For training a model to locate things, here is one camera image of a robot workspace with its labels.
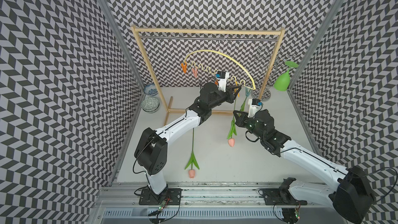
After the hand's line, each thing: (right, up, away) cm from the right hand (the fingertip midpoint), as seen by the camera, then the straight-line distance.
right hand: (233, 114), depth 77 cm
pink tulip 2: (-21, -26, +7) cm, 34 cm away
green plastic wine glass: (+31, +18, +12) cm, 37 cm away
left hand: (+3, +13, -3) cm, 14 cm away
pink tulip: (0, -8, -1) cm, 8 cm away
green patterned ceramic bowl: (-53, +4, +28) cm, 60 cm away
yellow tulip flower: (+6, +11, -3) cm, 13 cm away
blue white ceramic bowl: (-56, +15, +37) cm, 68 cm away
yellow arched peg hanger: (-20, +22, +4) cm, 30 cm away
